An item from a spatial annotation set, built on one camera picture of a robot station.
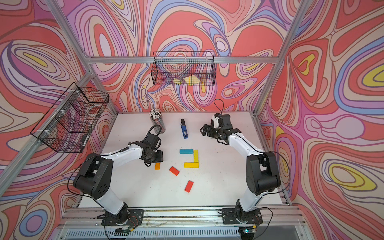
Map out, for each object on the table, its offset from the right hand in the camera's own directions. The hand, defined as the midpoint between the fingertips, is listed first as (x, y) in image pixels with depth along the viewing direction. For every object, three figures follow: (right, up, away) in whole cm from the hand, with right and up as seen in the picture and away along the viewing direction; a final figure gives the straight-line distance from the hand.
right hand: (207, 134), depth 91 cm
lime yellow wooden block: (-7, -14, +4) cm, 16 cm away
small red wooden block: (-20, -22, -1) cm, 30 cm away
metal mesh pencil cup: (-32, +12, +2) cm, 34 cm away
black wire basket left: (-72, +5, -19) cm, 74 cm away
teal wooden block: (-13, -12, +7) cm, 19 cm away
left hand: (-28, -16, +1) cm, 33 cm away
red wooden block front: (-11, -29, -8) cm, 32 cm away
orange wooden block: (-31, -20, -1) cm, 36 cm away
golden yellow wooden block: (-9, -19, -1) cm, 21 cm away
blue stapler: (-15, +3, +16) cm, 23 cm away
